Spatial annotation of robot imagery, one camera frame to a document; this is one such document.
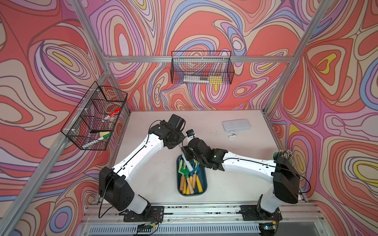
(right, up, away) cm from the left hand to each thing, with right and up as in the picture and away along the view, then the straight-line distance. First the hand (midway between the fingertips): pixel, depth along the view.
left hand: (183, 138), depth 80 cm
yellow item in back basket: (+20, +36, +10) cm, 43 cm away
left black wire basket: (-46, +8, -7) cm, 47 cm away
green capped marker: (-39, +1, -10) cm, 40 cm away
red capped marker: (-36, +15, -4) cm, 39 cm away
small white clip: (+35, +1, +23) cm, 42 cm away
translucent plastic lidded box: (+39, +8, +29) cm, 49 cm away
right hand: (+2, -7, 0) cm, 7 cm away
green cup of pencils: (+54, -7, -5) cm, 54 cm away
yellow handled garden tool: (+9, -27, 0) cm, 28 cm away
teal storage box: (+11, -22, +4) cm, 25 cm away
